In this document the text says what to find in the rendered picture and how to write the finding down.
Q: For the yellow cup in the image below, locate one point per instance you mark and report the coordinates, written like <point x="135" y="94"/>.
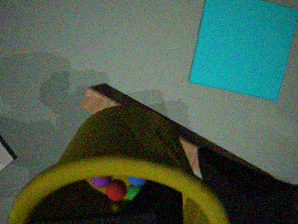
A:
<point x="117" y="141"/>

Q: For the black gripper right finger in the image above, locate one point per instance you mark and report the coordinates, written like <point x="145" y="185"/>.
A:
<point x="249" y="197"/>

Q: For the green marble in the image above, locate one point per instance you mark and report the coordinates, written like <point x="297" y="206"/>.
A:
<point x="132" y="191"/>

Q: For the red marble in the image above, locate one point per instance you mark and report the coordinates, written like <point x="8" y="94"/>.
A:
<point x="116" y="190"/>

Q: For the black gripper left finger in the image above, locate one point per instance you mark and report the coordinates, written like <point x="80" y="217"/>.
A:
<point x="155" y="203"/>

